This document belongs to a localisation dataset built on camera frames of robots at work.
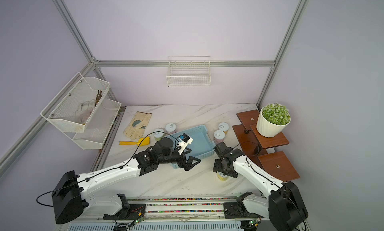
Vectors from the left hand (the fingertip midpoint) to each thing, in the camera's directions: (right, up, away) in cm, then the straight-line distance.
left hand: (194, 156), depth 73 cm
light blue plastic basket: (-10, -7, +10) cm, 16 cm away
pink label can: (-17, +13, +28) cm, 35 cm away
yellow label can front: (+15, -13, +7) cm, 21 cm away
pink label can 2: (+16, +8, +23) cm, 29 cm away
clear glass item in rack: (-59, +23, +5) cm, 63 cm away
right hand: (+17, -11, +10) cm, 22 cm away
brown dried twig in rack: (-53, +32, +7) cm, 62 cm away
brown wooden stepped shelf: (+40, 0, +26) cm, 48 cm away
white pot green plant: (+37, +18, -6) cm, 41 cm away
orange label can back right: (+20, +14, +28) cm, 37 cm away
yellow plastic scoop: (-34, +4, +25) cm, 43 cm away
